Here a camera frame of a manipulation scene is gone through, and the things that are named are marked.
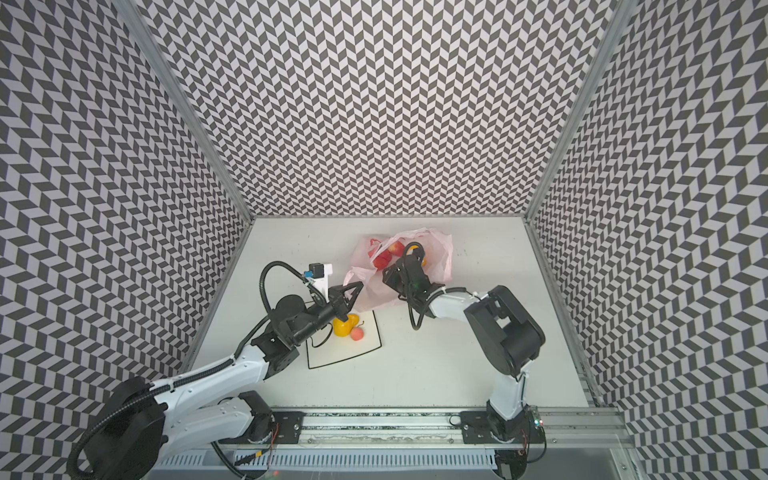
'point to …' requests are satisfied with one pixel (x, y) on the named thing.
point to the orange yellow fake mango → (424, 261)
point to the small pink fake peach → (357, 333)
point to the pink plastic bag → (375, 252)
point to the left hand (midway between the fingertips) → (364, 287)
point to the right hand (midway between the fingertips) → (384, 280)
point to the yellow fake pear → (344, 328)
